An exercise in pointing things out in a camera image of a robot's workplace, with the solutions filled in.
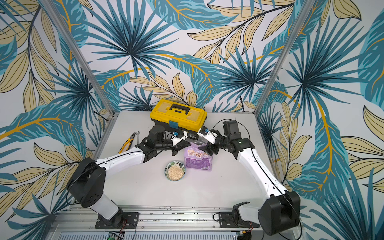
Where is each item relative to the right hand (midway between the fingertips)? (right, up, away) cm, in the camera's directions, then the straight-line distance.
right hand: (195, 143), depth 77 cm
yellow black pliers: (-45, -3, +24) cm, 51 cm away
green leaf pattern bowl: (-14, -13, +11) cm, 22 cm away
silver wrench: (-41, +3, +30) cm, 51 cm away
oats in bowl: (-11, -18, +9) cm, 23 cm away
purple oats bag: (0, -9, +5) cm, 10 cm away
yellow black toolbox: (-12, +15, +19) cm, 27 cm away
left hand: (-3, 0, +3) cm, 4 cm away
